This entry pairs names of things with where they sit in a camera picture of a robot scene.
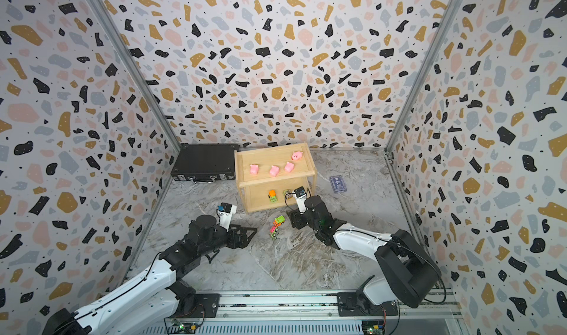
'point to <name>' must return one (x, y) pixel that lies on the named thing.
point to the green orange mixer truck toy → (272, 195)
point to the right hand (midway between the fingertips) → (294, 208)
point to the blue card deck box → (337, 184)
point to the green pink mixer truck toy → (273, 231)
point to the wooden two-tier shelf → (265, 175)
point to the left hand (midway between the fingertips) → (250, 228)
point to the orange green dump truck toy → (278, 220)
